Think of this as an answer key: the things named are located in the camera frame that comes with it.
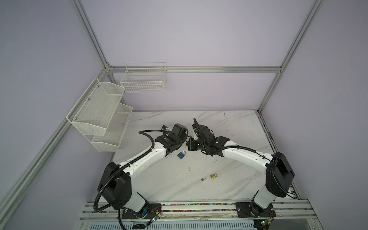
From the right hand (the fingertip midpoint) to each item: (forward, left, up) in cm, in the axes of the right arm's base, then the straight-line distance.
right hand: (185, 143), depth 81 cm
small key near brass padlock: (-15, -10, -17) cm, 25 cm away
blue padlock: (+1, +3, -15) cm, 15 cm away
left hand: (+4, 0, 0) cm, 4 cm away
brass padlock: (-13, -17, -17) cm, 27 cm away
